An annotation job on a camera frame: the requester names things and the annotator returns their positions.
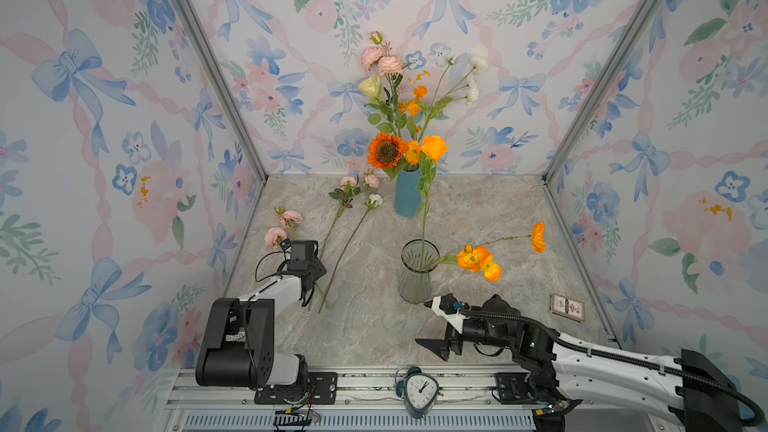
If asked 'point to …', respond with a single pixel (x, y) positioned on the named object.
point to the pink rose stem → (273, 236)
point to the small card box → (571, 308)
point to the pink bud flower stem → (348, 188)
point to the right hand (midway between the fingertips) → (421, 319)
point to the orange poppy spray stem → (476, 258)
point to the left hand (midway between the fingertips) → (313, 264)
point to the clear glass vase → (419, 258)
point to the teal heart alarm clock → (419, 390)
